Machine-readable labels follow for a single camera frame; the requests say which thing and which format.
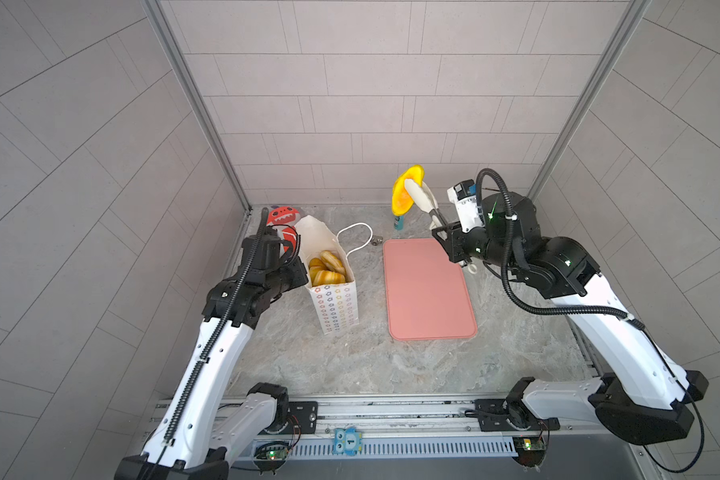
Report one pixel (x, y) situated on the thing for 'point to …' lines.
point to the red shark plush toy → (284, 215)
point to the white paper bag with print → (336, 303)
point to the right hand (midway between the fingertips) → (434, 231)
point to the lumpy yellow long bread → (316, 264)
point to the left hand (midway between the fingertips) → (311, 262)
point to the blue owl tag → (347, 441)
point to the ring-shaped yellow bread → (331, 262)
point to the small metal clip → (376, 240)
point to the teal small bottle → (399, 222)
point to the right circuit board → (530, 450)
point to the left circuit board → (272, 451)
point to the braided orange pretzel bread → (328, 277)
